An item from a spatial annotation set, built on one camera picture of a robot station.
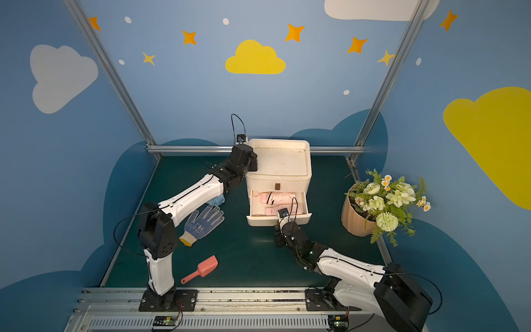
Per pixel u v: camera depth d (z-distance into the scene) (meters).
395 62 0.82
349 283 0.50
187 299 0.74
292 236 0.62
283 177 0.81
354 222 0.82
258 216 0.86
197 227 0.93
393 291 0.42
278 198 0.90
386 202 0.67
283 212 0.74
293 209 0.85
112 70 0.84
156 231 0.48
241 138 0.75
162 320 0.72
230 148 0.65
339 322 0.73
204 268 0.80
